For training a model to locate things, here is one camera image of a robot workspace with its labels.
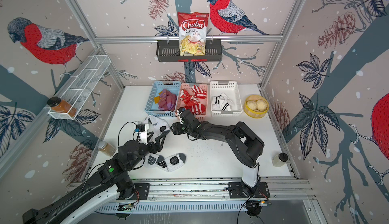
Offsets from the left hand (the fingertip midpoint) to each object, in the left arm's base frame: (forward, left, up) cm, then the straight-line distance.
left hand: (161, 131), depth 74 cm
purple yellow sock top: (+30, +3, -13) cm, 33 cm away
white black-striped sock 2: (+26, -37, -12) cm, 47 cm away
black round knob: (-10, -60, -10) cm, 62 cm away
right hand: (+9, -3, -11) cm, 15 cm away
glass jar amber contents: (-5, +31, -11) cm, 33 cm away
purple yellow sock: (+35, +10, -17) cm, 40 cm away
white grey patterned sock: (-10, -2, -18) cm, 21 cm away
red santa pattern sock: (+26, -17, -16) cm, 35 cm away
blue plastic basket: (+28, +15, -19) cm, 37 cm away
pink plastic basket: (+45, -10, -14) cm, 48 cm away
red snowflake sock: (+36, -9, -16) cm, 41 cm away
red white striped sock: (+39, -18, -14) cm, 45 cm away
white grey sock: (+13, +9, -18) cm, 24 cm away
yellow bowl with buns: (+26, -58, -14) cm, 65 cm away
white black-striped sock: (+30, -31, -15) cm, 46 cm away
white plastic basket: (+47, -44, -18) cm, 67 cm away
